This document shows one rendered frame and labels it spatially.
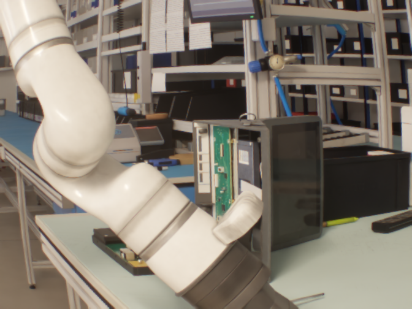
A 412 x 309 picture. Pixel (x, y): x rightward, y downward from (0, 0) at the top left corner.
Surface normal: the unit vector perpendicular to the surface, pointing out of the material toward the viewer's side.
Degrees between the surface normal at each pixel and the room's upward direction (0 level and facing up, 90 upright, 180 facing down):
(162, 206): 65
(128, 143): 41
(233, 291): 82
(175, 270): 104
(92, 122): 71
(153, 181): 56
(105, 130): 86
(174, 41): 91
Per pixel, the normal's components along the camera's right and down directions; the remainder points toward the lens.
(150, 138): 0.17, -0.79
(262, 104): 0.36, 0.09
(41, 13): 0.41, -0.43
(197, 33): -0.92, 0.07
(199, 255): 0.11, -0.09
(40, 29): 0.21, -0.34
